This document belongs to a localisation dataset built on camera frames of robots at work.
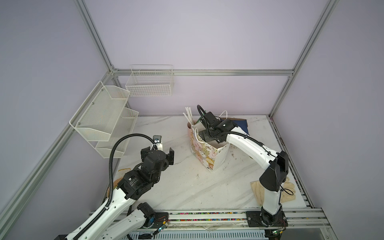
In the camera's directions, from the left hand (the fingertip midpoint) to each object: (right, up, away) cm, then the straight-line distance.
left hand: (159, 149), depth 70 cm
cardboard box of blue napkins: (+52, +15, +41) cm, 68 cm away
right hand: (+24, +7, +14) cm, 29 cm away
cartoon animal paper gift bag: (+26, -4, +5) cm, 27 cm away
